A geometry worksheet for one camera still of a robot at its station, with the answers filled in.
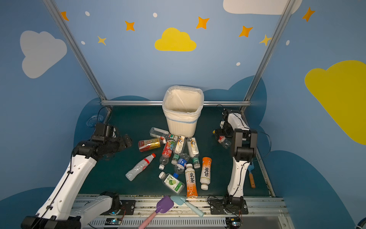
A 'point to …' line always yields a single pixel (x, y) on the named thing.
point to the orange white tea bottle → (206, 172)
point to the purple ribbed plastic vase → (94, 119)
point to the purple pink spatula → (164, 204)
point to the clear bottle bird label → (178, 144)
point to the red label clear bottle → (168, 147)
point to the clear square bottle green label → (159, 132)
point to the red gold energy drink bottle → (145, 145)
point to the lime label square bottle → (172, 182)
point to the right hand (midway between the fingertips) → (225, 137)
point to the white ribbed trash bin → (181, 129)
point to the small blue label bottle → (181, 165)
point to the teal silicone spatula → (179, 200)
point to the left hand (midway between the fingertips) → (127, 143)
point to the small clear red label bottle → (225, 142)
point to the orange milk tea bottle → (191, 188)
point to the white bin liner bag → (183, 103)
